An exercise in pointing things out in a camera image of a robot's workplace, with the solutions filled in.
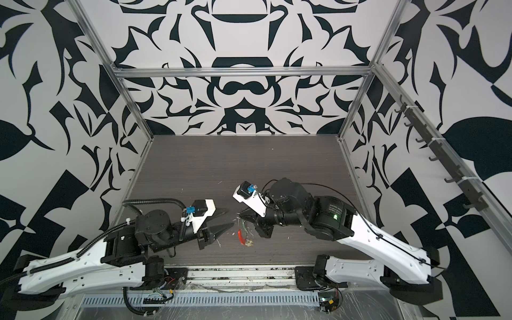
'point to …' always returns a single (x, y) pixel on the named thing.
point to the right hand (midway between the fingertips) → (241, 215)
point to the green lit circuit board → (328, 301)
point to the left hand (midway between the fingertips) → (229, 213)
